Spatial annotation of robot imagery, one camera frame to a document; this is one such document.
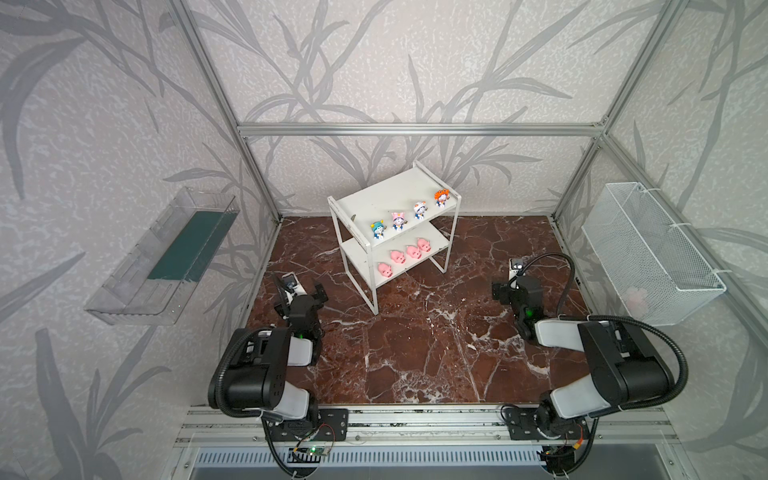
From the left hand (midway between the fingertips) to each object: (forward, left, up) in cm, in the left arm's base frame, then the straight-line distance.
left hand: (303, 274), depth 90 cm
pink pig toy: (-3, -25, +8) cm, 27 cm away
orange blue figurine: (+8, -40, +25) cm, 48 cm away
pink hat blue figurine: (0, -29, +26) cm, 39 cm away
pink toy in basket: (-14, -89, +11) cm, 91 cm away
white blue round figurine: (+3, -34, +26) cm, 43 cm away
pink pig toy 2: (+2, -29, +7) cm, 30 cm away
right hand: (+4, -66, -2) cm, 66 cm away
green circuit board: (-43, -10, -9) cm, 46 cm away
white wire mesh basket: (-14, -84, +24) cm, 89 cm away
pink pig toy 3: (+4, -34, +7) cm, 35 cm away
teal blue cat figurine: (-3, -25, +26) cm, 36 cm away
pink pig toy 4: (+6, -37, +7) cm, 38 cm away
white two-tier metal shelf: (0, -28, +23) cm, 36 cm away
